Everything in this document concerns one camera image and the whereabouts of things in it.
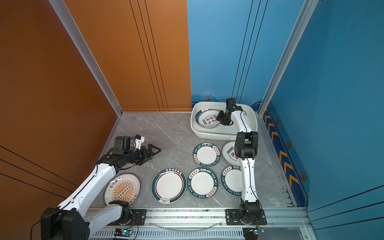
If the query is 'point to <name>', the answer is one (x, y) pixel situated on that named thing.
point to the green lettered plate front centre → (202, 183)
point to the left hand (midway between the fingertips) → (156, 152)
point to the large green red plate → (168, 185)
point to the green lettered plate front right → (231, 180)
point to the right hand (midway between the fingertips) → (216, 119)
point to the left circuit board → (123, 232)
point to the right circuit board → (257, 230)
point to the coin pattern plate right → (228, 152)
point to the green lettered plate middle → (206, 154)
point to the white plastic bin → (222, 132)
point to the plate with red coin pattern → (207, 118)
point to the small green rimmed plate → (207, 118)
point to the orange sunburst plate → (124, 187)
